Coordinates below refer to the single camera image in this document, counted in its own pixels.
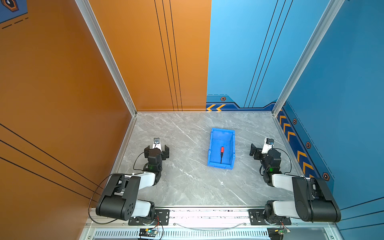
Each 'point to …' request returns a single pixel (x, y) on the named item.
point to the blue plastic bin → (219, 138)
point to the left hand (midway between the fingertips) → (157, 144)
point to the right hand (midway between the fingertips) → (258, 145)
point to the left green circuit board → (147, 232)
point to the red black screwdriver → (222, 150)
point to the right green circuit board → (282, 231)
